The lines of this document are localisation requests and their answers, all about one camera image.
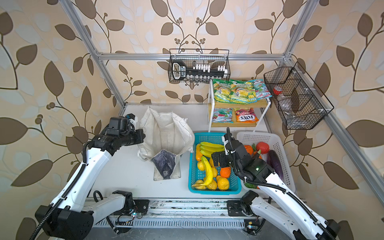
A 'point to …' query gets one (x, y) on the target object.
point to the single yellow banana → (210, 171)
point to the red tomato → (264, 147)
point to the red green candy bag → (222, 115)
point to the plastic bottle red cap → (278, 90)
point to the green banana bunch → (207, 148)
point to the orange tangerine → (225, 172)
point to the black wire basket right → (302, 103)
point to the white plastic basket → (272, 139)
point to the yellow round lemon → (223, 184)
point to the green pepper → (250, 185)
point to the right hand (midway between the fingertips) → (220, 155)
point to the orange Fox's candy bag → (246, 115)
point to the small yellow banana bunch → (197, 184)
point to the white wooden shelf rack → (262, 103)
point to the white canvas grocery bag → (168, 137)
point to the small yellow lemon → (214, 171)
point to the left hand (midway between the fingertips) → (145, 133)
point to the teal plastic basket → (235, 185)
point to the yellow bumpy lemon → (213, 185)
